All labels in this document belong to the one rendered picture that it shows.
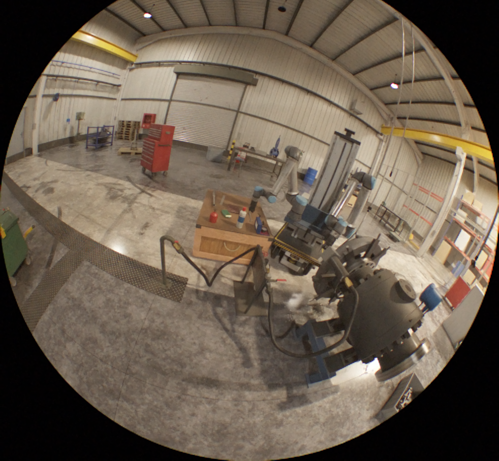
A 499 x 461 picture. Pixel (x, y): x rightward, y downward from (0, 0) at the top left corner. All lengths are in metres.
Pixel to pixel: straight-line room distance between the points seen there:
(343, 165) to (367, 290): 1.39
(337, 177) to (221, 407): 2.42
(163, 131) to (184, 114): 6.13
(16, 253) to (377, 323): 3.05
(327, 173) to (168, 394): 2.54
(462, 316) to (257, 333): 4.49
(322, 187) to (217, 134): 7.83
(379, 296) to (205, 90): 9.99
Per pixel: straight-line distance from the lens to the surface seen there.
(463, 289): 6.53
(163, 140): 3.89
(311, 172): 9.19
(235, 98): 9.42
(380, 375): 1.39
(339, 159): 2.05
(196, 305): 1.53
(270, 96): 9.57
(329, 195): 2.07
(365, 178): 1.72
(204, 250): 1.79
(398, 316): 1.23
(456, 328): 4.98
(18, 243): 2.26
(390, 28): 8.65
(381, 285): 1.29
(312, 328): 1.46
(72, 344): 1.64
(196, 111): 9.68
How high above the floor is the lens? 1.34
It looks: 25 degrees down
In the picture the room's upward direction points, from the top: 18 degrees clockwise
